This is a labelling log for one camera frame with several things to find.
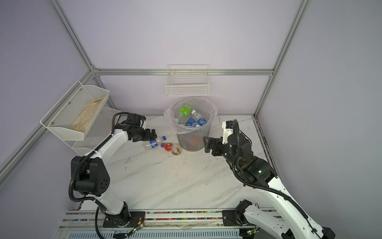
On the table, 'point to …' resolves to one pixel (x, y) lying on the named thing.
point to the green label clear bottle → (184, 112)
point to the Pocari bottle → (200, 120)
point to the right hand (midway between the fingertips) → (210, 137)
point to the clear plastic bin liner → (205, 108)
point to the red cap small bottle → (168, 147)
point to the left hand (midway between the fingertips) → (148, 137)
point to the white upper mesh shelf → (72, 116)
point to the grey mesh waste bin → (183, 139)
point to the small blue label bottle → (149, 144)
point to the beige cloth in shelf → (82, 120)
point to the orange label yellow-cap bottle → (195, 141)
